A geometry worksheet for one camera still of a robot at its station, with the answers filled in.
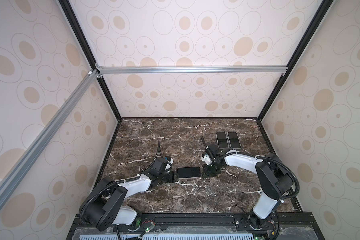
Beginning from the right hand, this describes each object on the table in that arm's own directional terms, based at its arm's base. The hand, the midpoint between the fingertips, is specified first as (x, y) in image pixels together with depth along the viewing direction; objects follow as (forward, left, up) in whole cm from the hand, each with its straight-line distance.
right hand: (204, 176), depth 90 cm
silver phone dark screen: (+27, -16, -1) cm, 31 cm away
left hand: (-1, +14, +3) cm, 14 cm away
